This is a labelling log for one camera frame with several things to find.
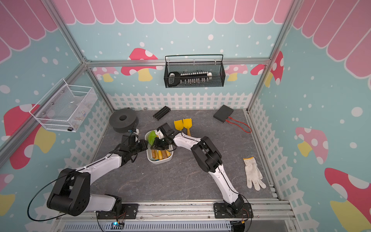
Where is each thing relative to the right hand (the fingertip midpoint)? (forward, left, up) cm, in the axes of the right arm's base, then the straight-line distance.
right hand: (152, 147), depth 93 cm
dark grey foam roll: (+22, +24, +2) cm, 33 cm away
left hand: (+1, +2, +3) cm, 4 cm away
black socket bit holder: (+31, -16, +31) cm, 47 cm away
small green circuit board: (-41, +13, -7) cm, 43 cm away
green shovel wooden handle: (+8, +1, +1) cm, 8 cm away
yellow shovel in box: (-5, -8, 0) cm, 9 cm away
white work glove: (-16, -63, -5) cm, 65 cm away
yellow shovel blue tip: (+24, -23, -6) cm, 33 cm away
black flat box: (+35, -52, -5) cm, 63 cm away
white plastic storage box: (-5, 0, -2) cm, 5 cm away
